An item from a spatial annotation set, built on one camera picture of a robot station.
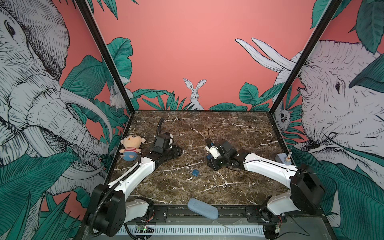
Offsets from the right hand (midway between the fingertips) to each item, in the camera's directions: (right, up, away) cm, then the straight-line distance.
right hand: (207, 162), depth 82 cm
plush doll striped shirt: (-48, +9, +11) cm, 50 cm away
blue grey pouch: (-1, -22, -9) cm, 23 cm away
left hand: (-15, +8, +2) cm, 17 cm away
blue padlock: (-7, -8, +6) cm, 12 cm away
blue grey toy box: (+46, +1, +7) cm, 46 cm away
